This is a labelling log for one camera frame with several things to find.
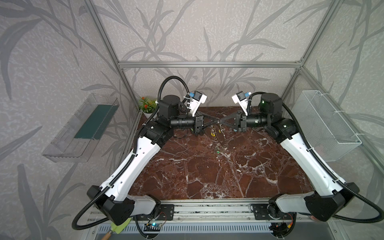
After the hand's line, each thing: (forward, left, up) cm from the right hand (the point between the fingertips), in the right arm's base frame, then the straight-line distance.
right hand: (221, 118), depth 60 cm
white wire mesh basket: (-3, -46, -7) cm, 46 cm away
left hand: (-2, +2, +2) cm, 3 cm away
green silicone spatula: (-34, +48, -40) cm, 71 cm away
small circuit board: (-34, +33, -42) cm, 63 cm away
